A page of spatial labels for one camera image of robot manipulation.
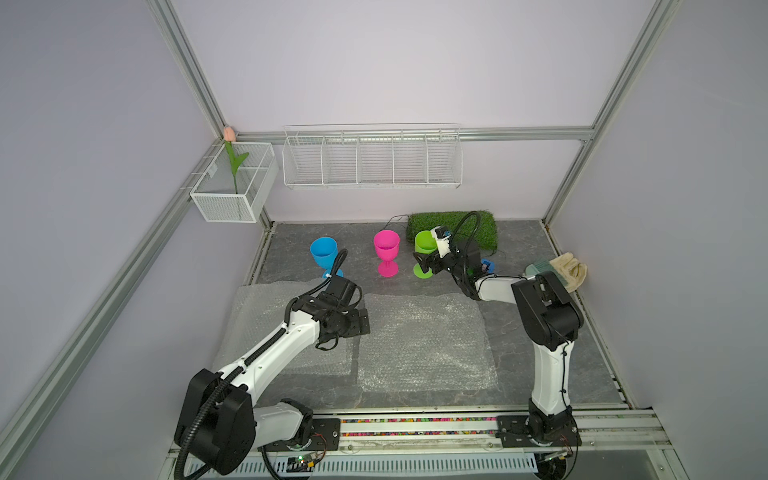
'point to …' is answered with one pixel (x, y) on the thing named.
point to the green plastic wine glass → (424, 243)
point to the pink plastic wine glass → (387, 247)
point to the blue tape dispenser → (491, 267)
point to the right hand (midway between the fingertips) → (423, 244)
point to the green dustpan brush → (543, 266)
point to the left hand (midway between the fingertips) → (353, 330)
